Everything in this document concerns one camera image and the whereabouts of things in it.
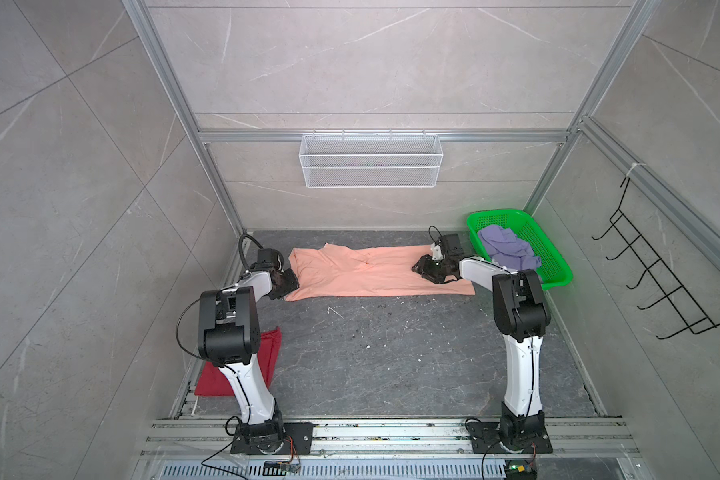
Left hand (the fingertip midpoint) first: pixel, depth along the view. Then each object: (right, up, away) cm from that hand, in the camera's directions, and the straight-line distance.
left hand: (293, 276), depth 101 cm
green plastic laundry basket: (+90, +2, 0) cm, 90 cm away
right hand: (+43, +3, +5) cm, 44 cm away
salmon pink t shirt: (+12, +2, +6) cm, 14 cm away
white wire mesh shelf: (+26, +40, -1) cm, 48 cm away
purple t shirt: (+79, +9, +10) cm, 81 cm away
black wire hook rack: (+92, -5, -41) cm, 101 cm away
